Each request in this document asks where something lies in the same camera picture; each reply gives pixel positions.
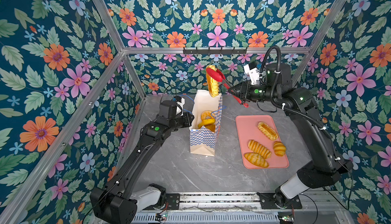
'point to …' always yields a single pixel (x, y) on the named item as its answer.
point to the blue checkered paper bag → (201, 142)
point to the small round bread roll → (279, 148)
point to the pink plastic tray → (257, 135)
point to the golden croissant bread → (256, 159)
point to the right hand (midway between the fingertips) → (230, 88)
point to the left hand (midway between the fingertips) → (196, 113)
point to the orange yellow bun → (205, 122)
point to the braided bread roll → (267, 131)
